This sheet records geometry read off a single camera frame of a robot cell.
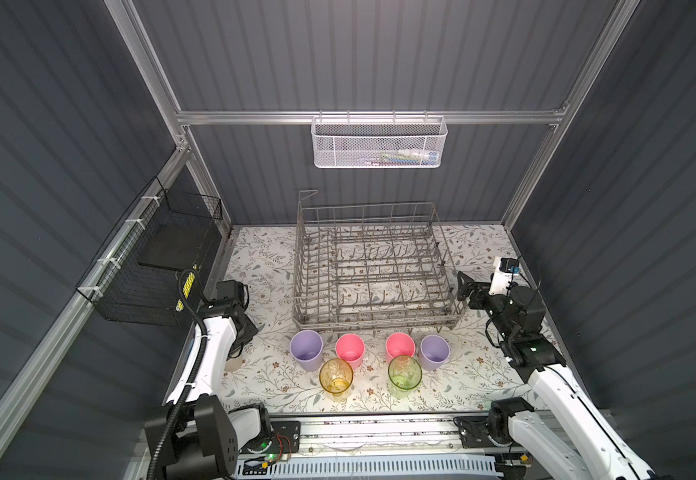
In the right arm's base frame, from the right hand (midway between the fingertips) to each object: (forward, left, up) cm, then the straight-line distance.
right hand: (481, 276), depth 76 cm
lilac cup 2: (-12, +10, -20) cm, 25 cm away
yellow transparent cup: (-20, +38, -18) cm, 47 cm away
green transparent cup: (-19, +20, -18) cm, 33 cm away
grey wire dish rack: (+20, +27, -23) cm, 41 cm away
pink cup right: (-10, +20, -20) cm, 30 cm away
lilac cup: (-13, +46, -15) cm, 50 cm away
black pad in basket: (+5, +79, +8) cm, 80 cm away
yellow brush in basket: (-7, +72, +6) cm, 73 cm away
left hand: (-12, +65, -13) cm, 68 cm away
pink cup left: (-11, +34, -21) cm, 41 cm away
